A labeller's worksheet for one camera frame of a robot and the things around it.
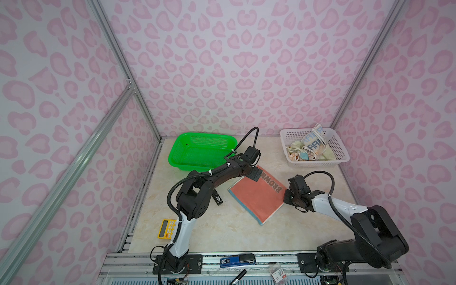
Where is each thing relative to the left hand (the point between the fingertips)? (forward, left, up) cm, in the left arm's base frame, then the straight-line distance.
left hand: (255, 170), depth 95 cm
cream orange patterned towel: (+5, -21, +4) cm, 22 cm away
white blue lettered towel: (+19, -38, 0) cm, 42 cm away
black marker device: (-13, +21, -4) cm, 25 cm away
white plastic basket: (+27, -24, -2) cm, 36 cm away
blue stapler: (-41, +11, -2) cm, 43 cm away
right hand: (-12, -15, -5) cm, 20 cm away
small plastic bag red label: (-46, -5, -4) cm, 46 cm away
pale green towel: (+11, -44, -2) cm, 45 cm away
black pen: (-46, +11, -5) cm, 48 cm away
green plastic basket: (+20, +36, -7) cm, 42 cm away
